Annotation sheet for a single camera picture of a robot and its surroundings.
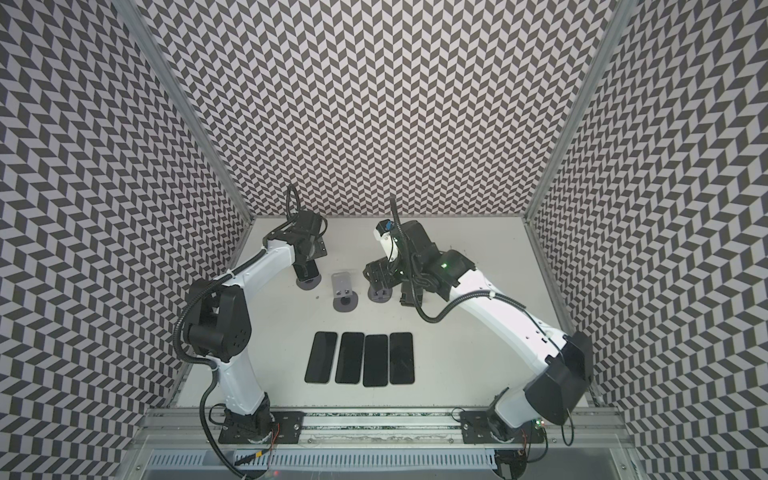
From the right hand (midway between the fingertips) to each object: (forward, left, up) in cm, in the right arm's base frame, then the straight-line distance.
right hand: (380, 276), depth 74 cm
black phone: (-13, +10, -23) cm, 28 cm away
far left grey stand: (+10, +25, -20) cm, 34 cm away
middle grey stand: (+6, +2, -20) cm, 21 cm away
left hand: (+18, +26, -11) cm, 33 cm away
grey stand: (+4, +12, -19) cm, 23 cm away
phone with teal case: (-14, +3, -22) cm, 26 cm away
